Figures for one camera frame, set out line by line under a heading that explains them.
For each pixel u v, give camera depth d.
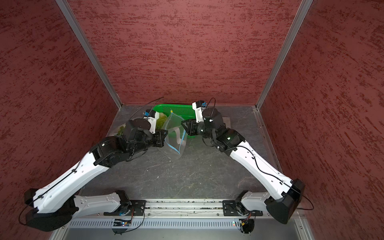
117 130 0.87
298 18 0.74
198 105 0.60
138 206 0.75
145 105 1.24
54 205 0.39
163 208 0.76
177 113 0.70
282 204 0.37
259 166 0.42
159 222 0.71
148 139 0.49
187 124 0.66
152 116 0.54
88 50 0.87
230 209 0.73
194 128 0.59
